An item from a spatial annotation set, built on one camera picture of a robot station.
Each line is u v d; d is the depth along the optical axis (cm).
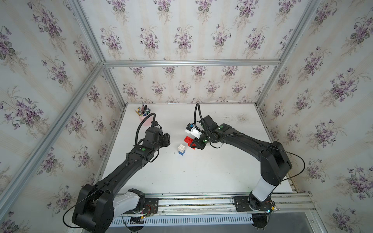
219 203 75
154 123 71
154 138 63
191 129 75
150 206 72
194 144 76
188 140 82
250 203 66
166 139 75
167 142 73
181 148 86
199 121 71
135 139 63
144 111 104
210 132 66
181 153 91
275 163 46
